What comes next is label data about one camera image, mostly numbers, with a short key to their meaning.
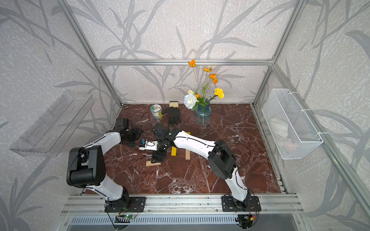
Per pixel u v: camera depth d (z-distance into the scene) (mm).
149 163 877
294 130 606
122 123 752
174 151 933
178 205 753
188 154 912
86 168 460
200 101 857
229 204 732
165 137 631
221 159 493
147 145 679
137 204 731
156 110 1054
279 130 759
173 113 1155
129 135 838
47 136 655
